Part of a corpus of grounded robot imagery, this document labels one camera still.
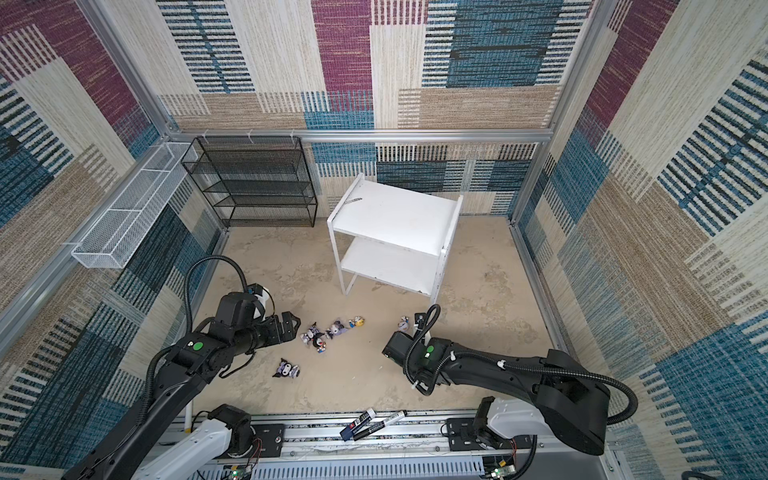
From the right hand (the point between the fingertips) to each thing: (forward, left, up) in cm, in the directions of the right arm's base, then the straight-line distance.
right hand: (421, 359), depth 83 cm
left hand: (+6, +35, +13) cm, 38 cm away
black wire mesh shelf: (+61, +56, +15) cm, 84 cm away
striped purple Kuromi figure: (+9, +31, 0) cm, 32 cm away
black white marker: (-15, +12, -2) cm, 19 cm away
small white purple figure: (+11, +4, -1) cm, 12 cm away
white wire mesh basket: (+19, +71, +32) cm, 81 cm away
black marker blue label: (-17, +20, -1) cm, 26 cm away
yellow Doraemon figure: (+12, +18, -1) cm, 21 cm away
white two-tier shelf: (+19, +7, +30) cm, 36 cm away
